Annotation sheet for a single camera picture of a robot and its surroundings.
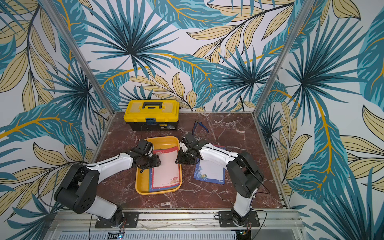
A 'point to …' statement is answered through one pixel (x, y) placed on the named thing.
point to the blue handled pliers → (201, 124)
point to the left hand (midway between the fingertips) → (157, 165)
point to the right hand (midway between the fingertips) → (177, 161)
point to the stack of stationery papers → (166, 176)
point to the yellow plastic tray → (142, 177)
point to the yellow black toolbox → (152, 115)
